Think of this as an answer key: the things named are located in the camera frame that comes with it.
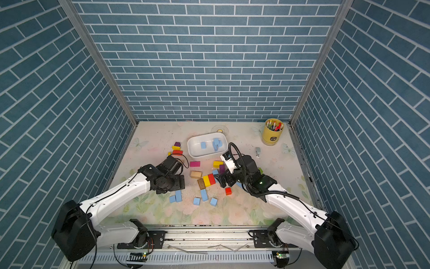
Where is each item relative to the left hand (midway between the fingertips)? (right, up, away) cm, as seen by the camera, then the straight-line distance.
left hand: (181, 187), depth 82 cm
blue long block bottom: (+11, -6, +5) cm, 13 cm away
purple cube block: (-9, +20, +26) cm, 34 cm away
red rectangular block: (-8, +15, +22) cm, 28 cm away
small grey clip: (+41, +16, +18) cm, 48 cm away
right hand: (+21, +9, -3) cm, 23 cm away
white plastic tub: (+11, +19, +26) cm, 34 cm away
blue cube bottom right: (+16, -8, +1) cm, 18 cm away
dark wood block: (+9, -1, +8) cm, 12 cm away
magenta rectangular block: (+4, +9, +16) cm, 19 cm away
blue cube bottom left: (+7, -7, +1) cm, 10 cm away
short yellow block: (-9, +18, +23) cm, 31 cm away
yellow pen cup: (+50, +28, +17) cm, 59 cm away
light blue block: (+17, +21, +23) cm, 35 cm away
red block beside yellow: (+14, +2, +10) cm, 17 cm away
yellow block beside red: (+12, 0, +10) cm, 15 cm away
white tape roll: (+18, +31, +35) cm, 50 cm away
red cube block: (+23, -3, +5) cm, 24 cm away
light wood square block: (+5, +4, +11) cm, 13 cm away
